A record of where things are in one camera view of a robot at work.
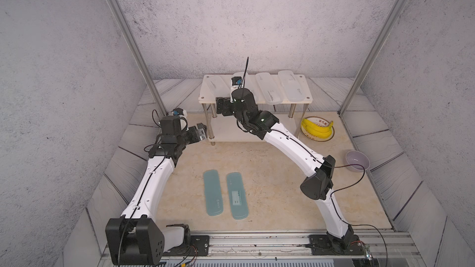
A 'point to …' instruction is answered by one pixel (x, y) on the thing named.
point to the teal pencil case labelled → (237, 194)
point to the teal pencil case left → (213, 193)
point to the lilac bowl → (354, 157)
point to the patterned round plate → (320, 121)
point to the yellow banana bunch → (319, 131)
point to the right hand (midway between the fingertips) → (224, 97)
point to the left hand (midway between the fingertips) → (200, 128)
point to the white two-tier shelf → (221, 128)
